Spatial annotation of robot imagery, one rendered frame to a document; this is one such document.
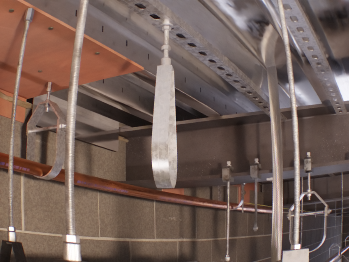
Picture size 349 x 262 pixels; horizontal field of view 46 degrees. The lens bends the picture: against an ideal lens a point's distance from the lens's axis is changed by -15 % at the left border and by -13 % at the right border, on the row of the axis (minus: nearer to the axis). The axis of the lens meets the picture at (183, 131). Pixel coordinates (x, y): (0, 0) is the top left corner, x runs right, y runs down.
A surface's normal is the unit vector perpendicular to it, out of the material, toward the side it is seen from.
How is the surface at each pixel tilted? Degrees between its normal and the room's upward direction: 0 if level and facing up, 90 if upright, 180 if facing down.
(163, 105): 74
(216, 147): 90
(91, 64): 180
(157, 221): 90
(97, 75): 180
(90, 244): 90
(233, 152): 90
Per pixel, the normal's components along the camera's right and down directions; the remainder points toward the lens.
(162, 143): -0.11, -0.40
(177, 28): 0.00, 0.97
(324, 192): -0.45, -0.20
